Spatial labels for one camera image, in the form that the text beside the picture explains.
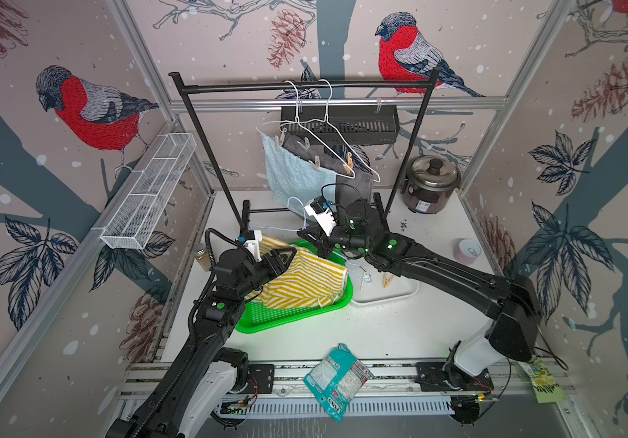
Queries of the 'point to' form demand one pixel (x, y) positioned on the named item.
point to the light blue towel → (292, 176)
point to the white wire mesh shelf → (136, 216)
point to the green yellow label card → (548, 390)
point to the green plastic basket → (256, 318)
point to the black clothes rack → (242, 213)
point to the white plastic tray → (371, 286)
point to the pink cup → (466, 252)
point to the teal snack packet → (339, 380)
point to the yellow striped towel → (309, 281)
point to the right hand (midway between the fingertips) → (301, 228)
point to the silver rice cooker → (430, 182)
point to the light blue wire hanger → (302, 229)
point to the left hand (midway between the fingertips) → (297, 249)
